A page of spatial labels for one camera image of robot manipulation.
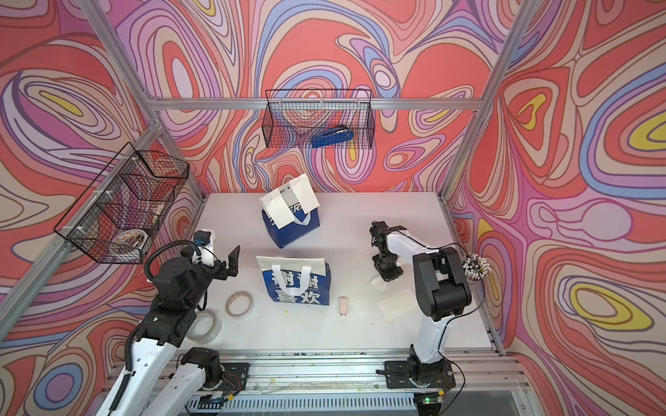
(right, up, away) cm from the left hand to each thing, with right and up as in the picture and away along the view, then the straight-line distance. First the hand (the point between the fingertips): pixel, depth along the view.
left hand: (223, 244), depth 72 cm
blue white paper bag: (+20, -11, +6) cm, 24 cm away
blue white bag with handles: (+20, +5, +24) cm, 32 cm away
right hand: (+49, -15, +20) cm, 55 cm away
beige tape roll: (-1, -22, +15) cm, 27 cm away
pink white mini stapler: (+34, -22, +12) cm, 42 cm away
